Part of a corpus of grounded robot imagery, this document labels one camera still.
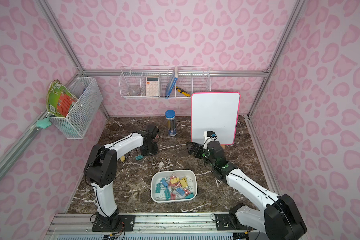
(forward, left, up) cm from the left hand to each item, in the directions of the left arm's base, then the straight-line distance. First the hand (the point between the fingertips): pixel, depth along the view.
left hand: (153, 149), depth 97 cm
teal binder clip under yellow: (-4, +9, -2) cm, 10 cm away
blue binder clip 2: (-25, -18, -1) cm, 31 cm away
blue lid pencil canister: (+16, -11, +15) cm, 25 cm away
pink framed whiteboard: (+12, -38, +22) cm, 46 cm away
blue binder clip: (-21, -9, -1) cm, 23 cm away
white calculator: (+30, 0, +27) cm, 41 cm away
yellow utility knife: (+29, -19, +23) cm, 42 cm away
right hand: (-7, -24, +16) cm, 29 cm away
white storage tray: (-23, -14, -1) cm, 27 cm away
